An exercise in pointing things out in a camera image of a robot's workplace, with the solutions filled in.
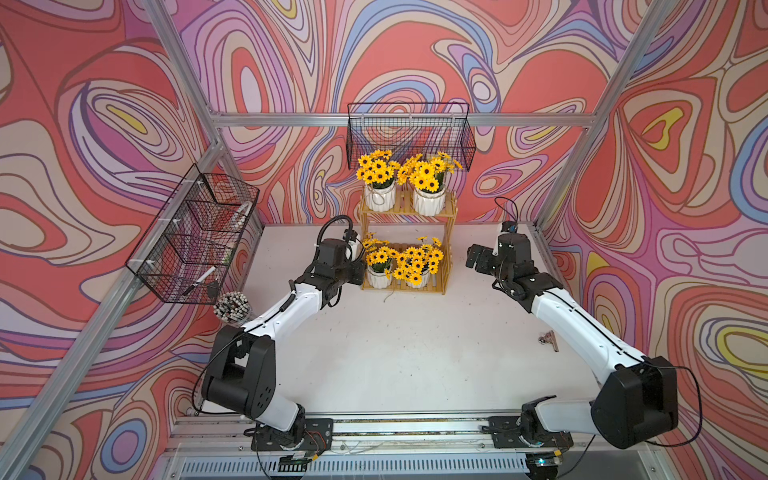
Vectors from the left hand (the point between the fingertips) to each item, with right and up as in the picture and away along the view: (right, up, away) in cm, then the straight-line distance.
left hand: (364, 263), depth 89 cm
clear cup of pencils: (-33, -11, -12) cm, 37 cm away
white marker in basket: (-40, -4, -16) cm, 43 cm away
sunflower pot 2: (+15, 0, -2) cm, 15 cm away
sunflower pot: (+4, +1, -2) cm, 5 cm away
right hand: (+34, +1, -4) cm, 35 cm away
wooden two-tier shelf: (+12, +4, 0) cm, 12 cm away
